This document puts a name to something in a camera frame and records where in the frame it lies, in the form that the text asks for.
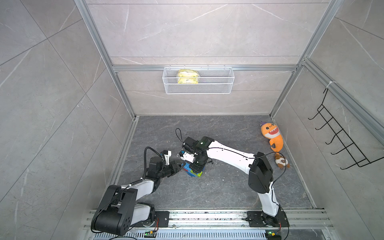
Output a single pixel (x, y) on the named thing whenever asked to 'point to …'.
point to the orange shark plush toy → (271, 131)
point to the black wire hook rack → (350, 146)
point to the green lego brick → (199, 174)
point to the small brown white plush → (281, 161)
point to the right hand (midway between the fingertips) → (197, 168)
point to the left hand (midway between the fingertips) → (184, 163)
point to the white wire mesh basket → (211, 80)
